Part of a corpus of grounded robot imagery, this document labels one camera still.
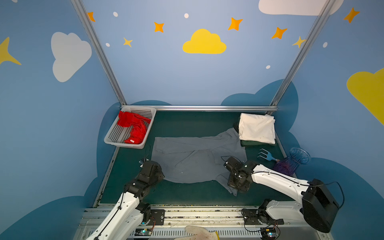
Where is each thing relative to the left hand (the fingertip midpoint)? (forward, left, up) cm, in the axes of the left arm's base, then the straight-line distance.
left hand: (164, 172), depth 83 cm
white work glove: (-27, -19, -6) cm, 34 cm away
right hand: (-5, -39, -4) cm, 39 cm away
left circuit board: (-27, +8, -8) cm, 29 cm away
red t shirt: (+38, +25, 0) cm, 45 cm away
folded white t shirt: (+33, -63, +1) cm, 72 cm away
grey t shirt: (+12, -19, -7) cm, 23 cm away
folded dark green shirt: (+23, -57, -4) cm, 62 cm away
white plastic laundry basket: (+28, +37, -3) cm, 47 cm away
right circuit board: (-27, -53, -7) cm, 60 cm away
